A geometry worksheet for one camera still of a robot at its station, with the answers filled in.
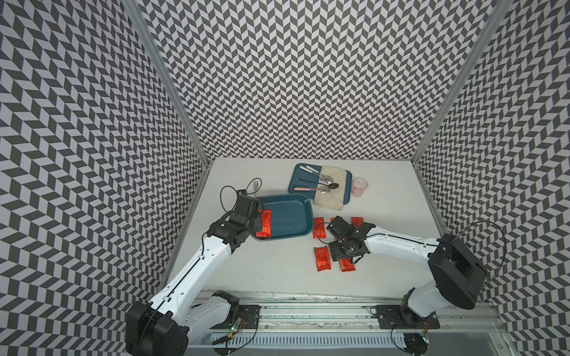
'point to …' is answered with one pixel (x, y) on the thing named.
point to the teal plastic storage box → (292, 216)
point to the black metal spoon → (333, 185)
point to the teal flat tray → (295, 173)
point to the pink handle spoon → (324, 190)
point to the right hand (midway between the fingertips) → (342, 254)
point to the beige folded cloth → (334, 200)
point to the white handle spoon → (329, 179)
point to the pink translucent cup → (359, 184)
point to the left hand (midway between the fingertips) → (250, 220)
